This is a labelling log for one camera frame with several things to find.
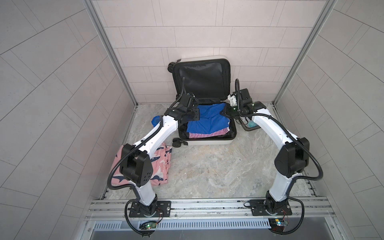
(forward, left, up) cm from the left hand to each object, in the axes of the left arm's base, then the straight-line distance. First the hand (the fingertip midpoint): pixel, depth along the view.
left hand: (201, 110), depth 84 cm
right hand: (0, -10, -1) cm, 10 cm away
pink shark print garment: (-22, +23, -17) cm, 36 cm away
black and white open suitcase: (+23, -3, +4) cm, 24 cm away
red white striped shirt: (-7, +3, -16) cm, 18 cm away
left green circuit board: (-52, +22, -17) cm, 59 cm away
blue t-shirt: (-3, -6, -5) cm, 8 cm away
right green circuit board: (-51, -35, -20) cm, 65 cm away
